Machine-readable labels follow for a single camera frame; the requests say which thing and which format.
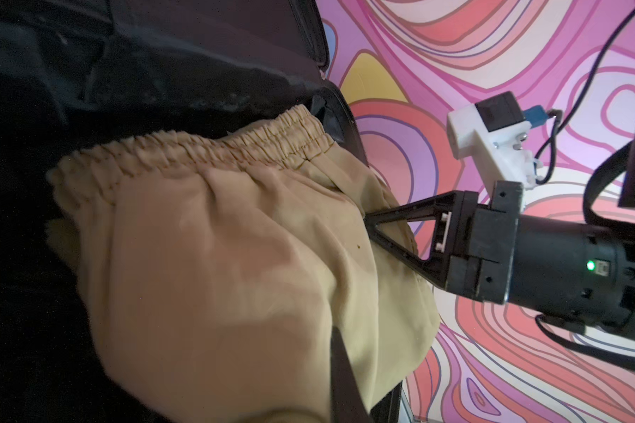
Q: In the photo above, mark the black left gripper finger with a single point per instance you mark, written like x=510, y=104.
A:
x=346, y=401

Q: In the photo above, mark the khaki shorts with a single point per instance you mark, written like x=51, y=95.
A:
x=213, y=271

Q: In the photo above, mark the black open suitcase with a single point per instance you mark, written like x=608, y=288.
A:
x=78, y=74

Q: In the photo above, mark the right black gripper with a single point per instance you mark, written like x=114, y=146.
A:
x=572, y=272

